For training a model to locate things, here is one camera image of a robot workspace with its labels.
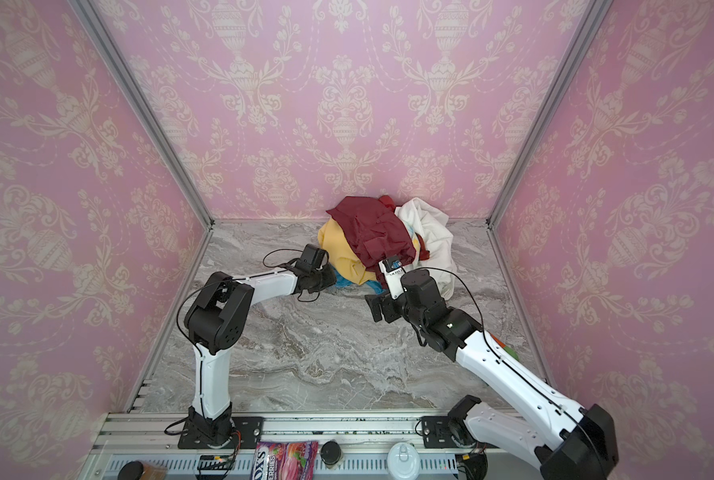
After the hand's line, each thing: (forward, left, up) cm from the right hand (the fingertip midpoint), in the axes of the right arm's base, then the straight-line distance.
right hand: (383, 288), depth 76 cm
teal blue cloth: (+15, +13, -18) cm, 27 cm away
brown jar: (-35, +53, -11) cm, 65 cm away
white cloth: (+24, -19, -11) cm, 33 cm away
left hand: (+17, +14, -19) cm, 29 cm away
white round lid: (-35, -2, -16) cm, 39 cm away
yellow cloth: (+16, +8, -13) cm, 23 cm away
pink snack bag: (-34, +23, -17) cm, 44 cm away
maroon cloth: (+23, 0, -4) cm, 24 cm away
